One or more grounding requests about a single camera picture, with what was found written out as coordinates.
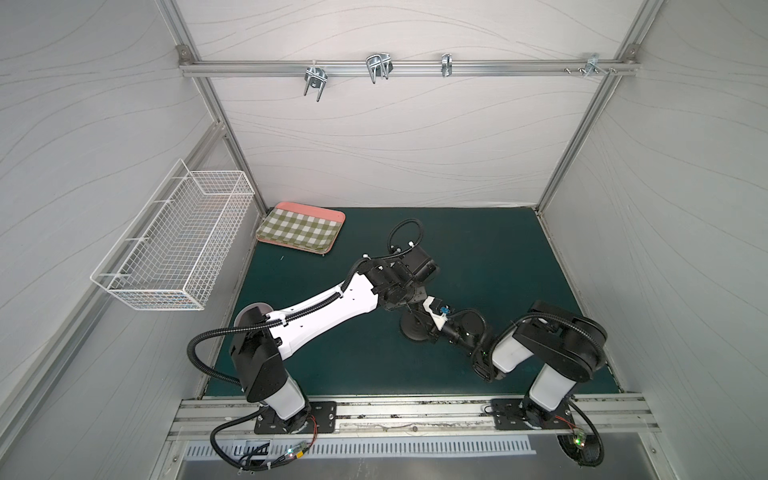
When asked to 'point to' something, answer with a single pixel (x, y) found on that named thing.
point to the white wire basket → (170, 255)
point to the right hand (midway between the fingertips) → (416, 306)
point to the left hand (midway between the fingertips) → (420, 294)
